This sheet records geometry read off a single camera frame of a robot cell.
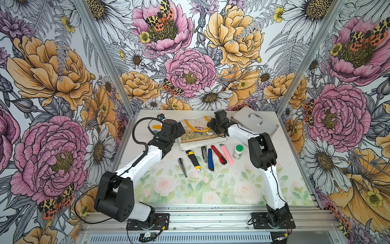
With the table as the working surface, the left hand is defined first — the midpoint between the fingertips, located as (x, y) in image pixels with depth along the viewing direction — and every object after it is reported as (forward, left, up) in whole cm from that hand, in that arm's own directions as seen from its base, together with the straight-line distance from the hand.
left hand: (174, 131), depth 88 cm
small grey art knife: (-10, -3, -17) cm, 20 cm away
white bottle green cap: (-8, -37, -9) cm, 39 cm away
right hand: (+14, -21, -12) cm, 28 cm away
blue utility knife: (-10, -21, -17) cm, 29 cm away
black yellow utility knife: (-8, -11, -18) cm, 22 cm away
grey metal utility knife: (-4, -18, -17) cm, 25 cm away
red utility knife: (-9, -28, -17) cm, 34 cm away
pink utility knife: (0, -31, -18) cm, 36 cm away
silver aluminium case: (+8, -49, -1) cm, 50 cm away
